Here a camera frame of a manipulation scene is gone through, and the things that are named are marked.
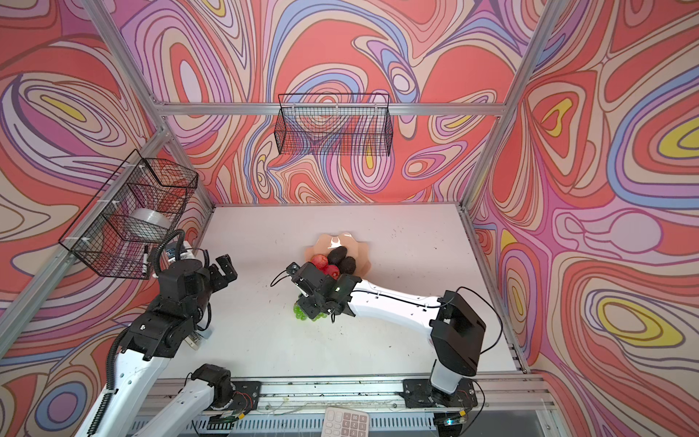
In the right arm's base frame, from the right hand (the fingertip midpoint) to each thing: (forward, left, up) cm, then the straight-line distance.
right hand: (312, 301), depth 79 cm
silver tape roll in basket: (+13, +41, +23) cm, 49 cm away
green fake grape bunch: (-2, +4, -5) cm, 7 cm away
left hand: (+5, +23, +16) cm, 28 cm away
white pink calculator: (-29, -9, -10) cm, 32 cm away
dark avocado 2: (+16, -10, -6) cm, 20 cm away
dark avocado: (+20, -7, -5) cm, 22 cm away
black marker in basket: (+7, +43, +15) cm, 46 cm away
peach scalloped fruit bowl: (+24, -14, -8) cm, 29 cm away
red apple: (+18, -1, -6) cm, 19 cm away
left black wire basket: (+24, +51, +18) cm, 59 cm away
